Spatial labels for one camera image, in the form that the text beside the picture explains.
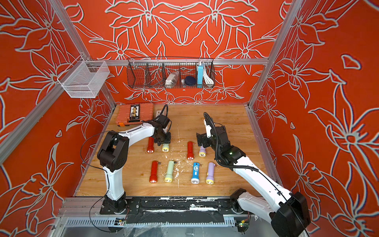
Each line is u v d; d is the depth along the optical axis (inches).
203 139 26.8
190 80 37.4
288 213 14.8
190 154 35.2
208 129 26.0
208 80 35.9
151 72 39.4
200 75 34.6
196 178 31.2
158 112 43.4
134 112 41.7
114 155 20.4
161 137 32.2
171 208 28.7
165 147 35.3
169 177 31.4
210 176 31.7
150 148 36.4
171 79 36.1
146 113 42.0
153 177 32.0
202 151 35.3
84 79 35.7
